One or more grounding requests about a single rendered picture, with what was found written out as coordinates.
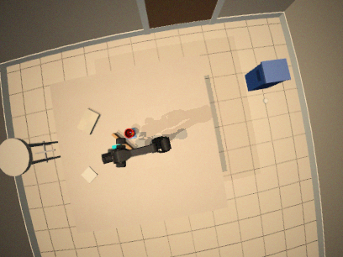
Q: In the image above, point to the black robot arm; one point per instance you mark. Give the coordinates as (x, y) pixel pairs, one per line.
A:
(119, 156)

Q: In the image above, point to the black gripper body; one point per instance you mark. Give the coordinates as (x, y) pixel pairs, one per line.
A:
(121, 141)

